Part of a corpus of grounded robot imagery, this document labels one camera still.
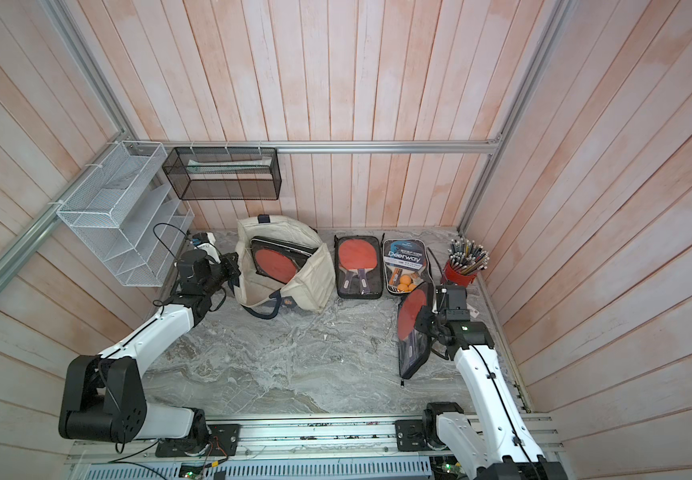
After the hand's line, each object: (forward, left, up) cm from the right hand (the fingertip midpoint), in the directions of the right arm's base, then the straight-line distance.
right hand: (424, 315), depth 82 cm
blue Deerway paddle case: (+27, +1, -11) cm, 29 cm away
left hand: (+15, +54, +7) cm, 57 cm away
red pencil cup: (+16, -13, -3) cm, 21 cm away
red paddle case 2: (+19, +44, 0) cm, 49 cm away
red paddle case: (+26, +18, -11) cm, 33 cm away
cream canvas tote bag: (+9, +32, +1) cm, 33 cm away
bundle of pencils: (+18, -15, +4) cm, 24 cm away
